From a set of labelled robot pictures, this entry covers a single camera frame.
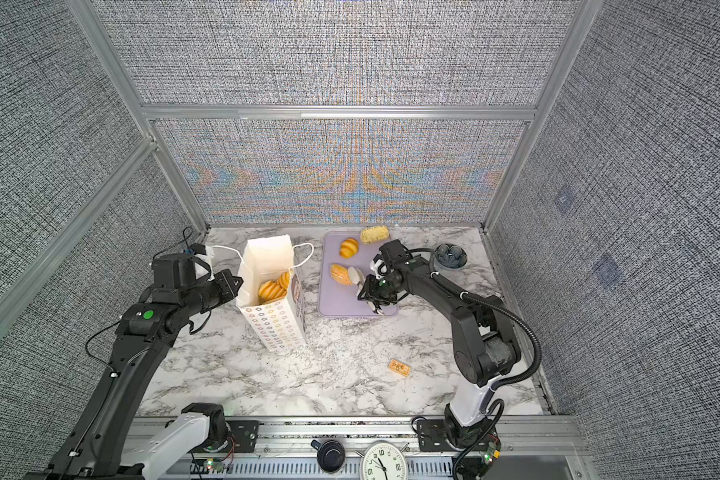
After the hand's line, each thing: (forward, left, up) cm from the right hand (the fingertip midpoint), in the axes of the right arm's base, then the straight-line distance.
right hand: (364, 296), depth 90 cm
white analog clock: (-40, -4, -6) cm, 41 cm away
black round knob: (-39, +8, -8) cm, 41 cm away
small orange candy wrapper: (-18, -9, -8) cm, 22 cm away
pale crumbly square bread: (+29, -4, -4) cm, 30 cm away
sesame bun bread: (+11, +8, -3) cm, 14 cm away
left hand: (-6, +30, +17) cm, 34 cm away
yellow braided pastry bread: (+4, +24, +2) cm, 25 cm away
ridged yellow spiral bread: (0, +27, +4) cm, 27 cm away
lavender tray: (+3, +7, -7) cm, 11 cm away
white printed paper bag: (-13, +21, +7) cm, 26 cm away
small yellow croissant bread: (+24, +5, -5) cm, 25 cm away
